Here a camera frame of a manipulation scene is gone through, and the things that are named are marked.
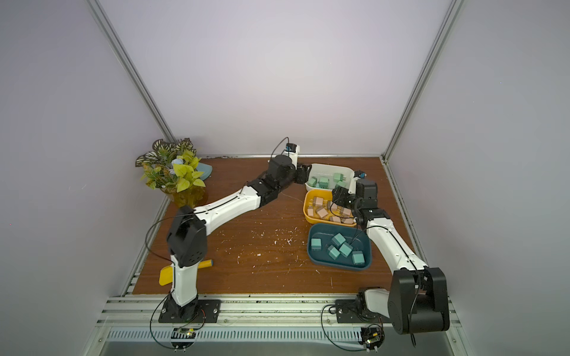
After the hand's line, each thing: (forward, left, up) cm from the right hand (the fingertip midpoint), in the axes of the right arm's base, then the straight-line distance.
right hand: (342, 186), depth 85 cm
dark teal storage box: (-18, +1, -16) cm, 24 cm away
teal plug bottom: (-21, +3, -15) cm, 26 cm away
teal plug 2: (-15, +1, -16) cm, 22 cm away
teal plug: (-17, +10, -16) cm, 25 cm away
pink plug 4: (-6, +2, -15) cm, 16 cm away
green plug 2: (+14, -4, -17) cm, 22 cm away
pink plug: (+3, +8, -16) cm, 18 cm away
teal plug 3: (-19, -2, -16) cm, 25 cm away
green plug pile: (+19, -3, -17) cm, 26 cm away
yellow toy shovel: (-29, +68, -17) cm, 76 cm away
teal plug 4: (-22, -6, -17) cm, 28 cm away
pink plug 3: (-2, -4, -15) cm, 16 cm away
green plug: (+12, +5, -13) cm, 19 cm away
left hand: (+5, +13, +8) cm, 16 cm away
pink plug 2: (-3, +6, -16) cm, 17 cm away
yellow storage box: (+2, +1, -19) cm, 19 cm away
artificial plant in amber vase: (+2, +66, +8) cm, 66 cm away
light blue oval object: (+23, +67, -14) cm, 73 cm away
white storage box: (+19, +3, -17) cm, 25 cm away
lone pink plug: (-3, +12, -15) cm, 19 cm away
